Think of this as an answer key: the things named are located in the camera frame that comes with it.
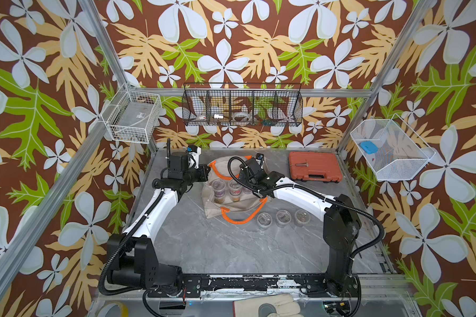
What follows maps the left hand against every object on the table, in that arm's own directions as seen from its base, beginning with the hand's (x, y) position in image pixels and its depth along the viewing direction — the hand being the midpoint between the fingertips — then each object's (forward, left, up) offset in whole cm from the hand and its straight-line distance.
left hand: (210, 165), depth 84 cm
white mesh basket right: (0, -78, +8) cm, 78 cm away
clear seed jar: (-18, -24, -17) cm, 34 cm away
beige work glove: (-48, -29, -21) cm, 60 cm away
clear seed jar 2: (-16, -32, -17) cm, 40 cm away
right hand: (0, -16, -8) cm, 18 cm away
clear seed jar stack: (-19, -15, +10) cm, 26 cm away
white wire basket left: (+17, +34, +12) cm, 40 cm away
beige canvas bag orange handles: (-5, -6, -17) cm, 19 cm away
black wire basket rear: (+27, -19, +12) cm, 35 cm away
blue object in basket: (+8, -71, +3) cm, 71 cm away
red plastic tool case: (+18, -56, -21) cm, 63 cm away
